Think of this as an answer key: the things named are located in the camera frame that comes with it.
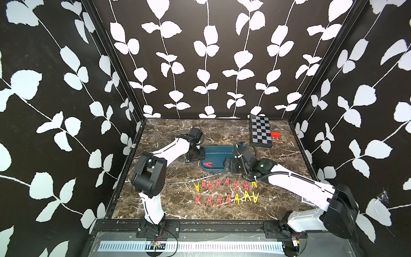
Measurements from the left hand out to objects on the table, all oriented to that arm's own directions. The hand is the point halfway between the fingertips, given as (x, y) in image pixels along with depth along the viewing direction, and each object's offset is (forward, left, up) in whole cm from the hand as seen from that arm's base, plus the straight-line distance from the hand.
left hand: (203, 156), depth 93 cm
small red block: (+19, -51, -5) cm, 54 cm away
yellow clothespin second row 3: (-23, -17, -7) cm, 30 cm away
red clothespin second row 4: (-24, -3, -5) cm, 24 cm away
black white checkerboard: (+20, -41, -5) cm, 46 cm away
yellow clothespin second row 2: (-23, -27, -6) cm, 36 cm away
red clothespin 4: (-15, -4, -6) cm, 17 cm away
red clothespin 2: (-14, -8, -6) cm, 17 cm away
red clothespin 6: (-15, 0, -6) cm, 16 cm away
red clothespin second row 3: (-24, -8, -6) cm, 25 cm away
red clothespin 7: (-2, -3, -6) cm, 7 cm away
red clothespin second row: (-23, +4, -6) cm, 24 cm away
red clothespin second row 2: (-23, -13, -6) cm, 27 cm away
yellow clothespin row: (-16, -28, -6) cm, 33 cm away
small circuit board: (-42, +21, -6) cm, 47 cm away
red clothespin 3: (-16, -18, -6) cm, 25 cm away
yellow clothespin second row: (-22, -23, -6) cm, 32 cm away
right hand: (-9, -13, +8) cm, 18 cm away
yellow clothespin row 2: (-16, +4, -6) cm, 18 cm away
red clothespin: (-13, -13, -6) cm, 20 cm away
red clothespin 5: (-17, -24, -6) cm, 30 cm away
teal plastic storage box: (+5, -7, -9) cm, 13 cm away
